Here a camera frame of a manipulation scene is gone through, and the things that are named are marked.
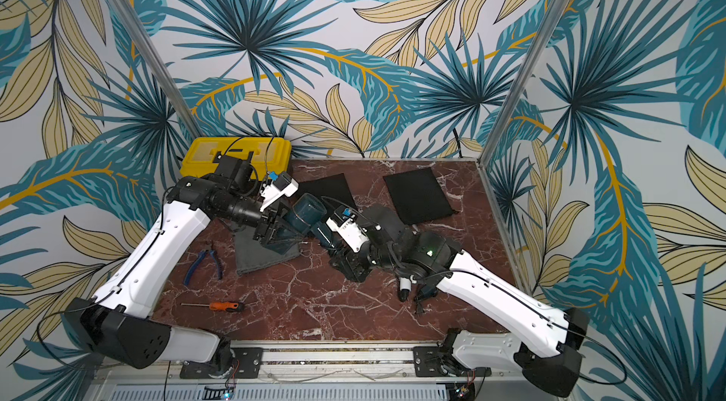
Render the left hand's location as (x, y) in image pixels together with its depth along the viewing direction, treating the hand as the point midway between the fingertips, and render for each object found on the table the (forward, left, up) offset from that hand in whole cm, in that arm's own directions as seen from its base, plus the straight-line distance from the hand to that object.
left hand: (298, 234), depth 64 cm
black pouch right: (+35, -36, -31) cm, 59 cm away
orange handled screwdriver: (-8, +25, -28) cm, 38 cm away
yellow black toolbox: (+38, +19, -13) cm, 44 cm away
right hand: (-4, -9, -3) cm, 10 cm away
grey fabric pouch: (+8, +21, -29) cm, 37 cm away
